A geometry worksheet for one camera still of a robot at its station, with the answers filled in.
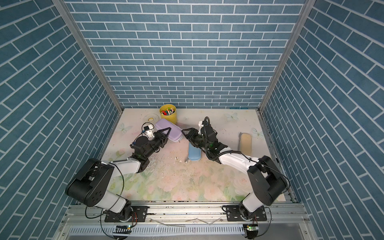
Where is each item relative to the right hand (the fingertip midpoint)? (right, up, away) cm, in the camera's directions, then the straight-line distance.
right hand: (183, 133), depth 81 cm
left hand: (-5, +1, +1) cm, 5 cm away
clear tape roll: (-28, +10, +34) cm, 45 cm away
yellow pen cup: (-12, +13, +20) cm, 27 cm away
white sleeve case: (+39, -9, +17) cm, 43 cm away
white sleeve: (+6, -14, +12) cm, 19 cm away
